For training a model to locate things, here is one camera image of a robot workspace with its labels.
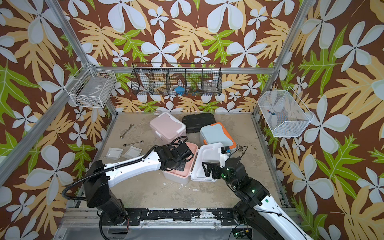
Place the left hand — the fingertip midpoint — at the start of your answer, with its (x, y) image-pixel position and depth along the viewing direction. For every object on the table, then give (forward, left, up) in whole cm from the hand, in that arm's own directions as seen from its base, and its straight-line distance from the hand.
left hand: (182, 162), depth 81 cm
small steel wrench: (+18, +41, -11) cm, 46 cm away
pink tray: (-3, -4, +2) cm, 5 cm away
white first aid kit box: (+5, -11, +1) cm, 12 cm away
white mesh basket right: (+23, -59, +16) cm, 65 cm away
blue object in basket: (+41, +3, +18) cm, 45 cm away
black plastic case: (+32, -7, -3) cm, 33 cm away
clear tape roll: (+50, +24, -11) cm, 56 cm away
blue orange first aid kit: (+19, -20, +3) cm, 28 cm away
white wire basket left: (+36, +54, +23) cm, 69 cm away
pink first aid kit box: (+22, +12, +3) cm, 25 cm away
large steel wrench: (+36, +41, -11) cm, 56 cm away
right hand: (-4, -13, +8) cm, 16 cm away
